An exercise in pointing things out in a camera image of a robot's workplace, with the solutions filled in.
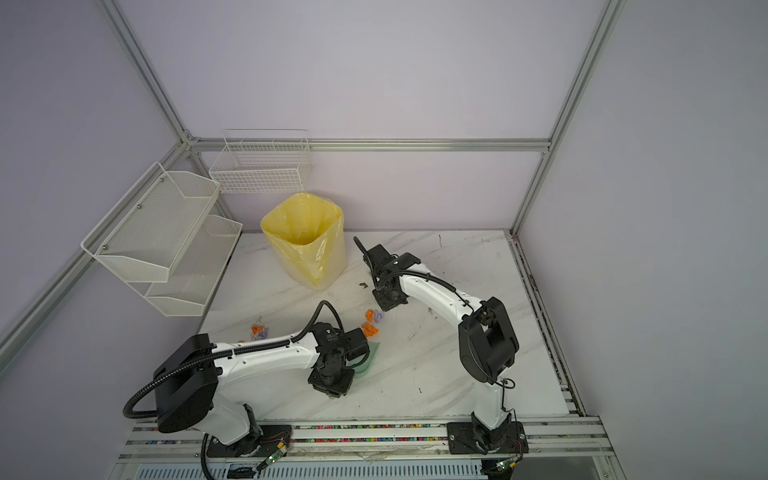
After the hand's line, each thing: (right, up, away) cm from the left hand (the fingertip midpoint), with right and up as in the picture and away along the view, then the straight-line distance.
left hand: (334, 395), depth 76 cm
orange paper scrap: (+7, +13, +17) cm, 23 cm away
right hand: (+14, +24, +12) cm, 30 cm away
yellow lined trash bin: (-16, +44, +30) cm, 56 cm away
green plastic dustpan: (+8, +11, -8) cm, 16 cm away
